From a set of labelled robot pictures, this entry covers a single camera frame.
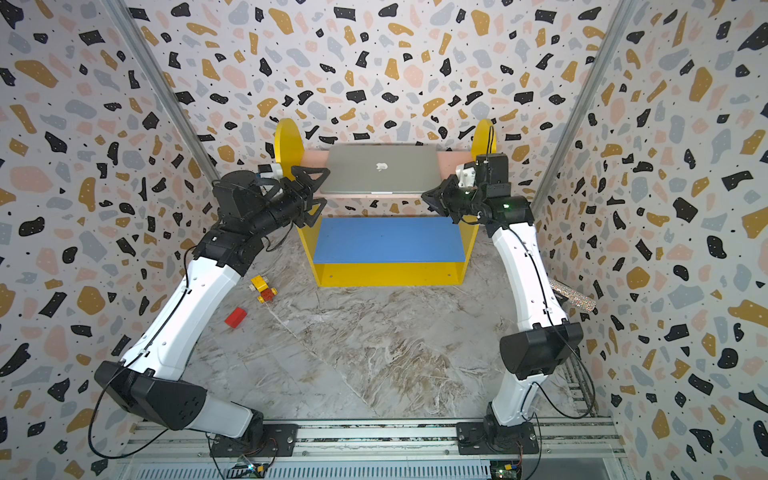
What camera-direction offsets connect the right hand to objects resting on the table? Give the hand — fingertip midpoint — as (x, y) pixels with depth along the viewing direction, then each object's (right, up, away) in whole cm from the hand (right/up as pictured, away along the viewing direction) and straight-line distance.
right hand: (421, 194), depth 71 cm
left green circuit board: (-44, -67, +1) cm, 80 cm away
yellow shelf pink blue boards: (-10, -13, +26) cm, 31 cm away
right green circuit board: (+20, -66, 0) cm, 69 cm away
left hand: (-20, +1, -7) cm, 21 cm away
